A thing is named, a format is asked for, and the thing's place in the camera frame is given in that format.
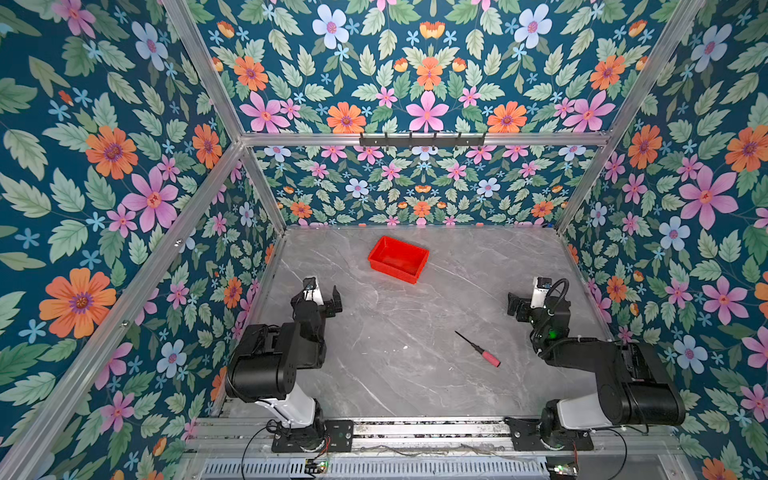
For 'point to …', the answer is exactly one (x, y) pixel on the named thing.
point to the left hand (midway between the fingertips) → (320, 286)
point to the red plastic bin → (399, 259)
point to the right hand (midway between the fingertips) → (533, 292)
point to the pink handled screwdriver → (486, 355)
